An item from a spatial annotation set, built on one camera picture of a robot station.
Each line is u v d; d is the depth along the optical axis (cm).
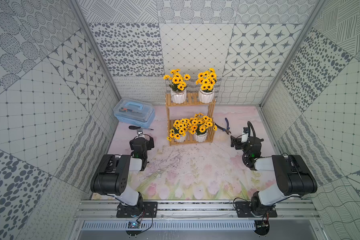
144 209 73
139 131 82
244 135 82
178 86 73
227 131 104
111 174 46
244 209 74
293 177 46
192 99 86
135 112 107
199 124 88
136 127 107
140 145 75
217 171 88
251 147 73
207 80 72
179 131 84
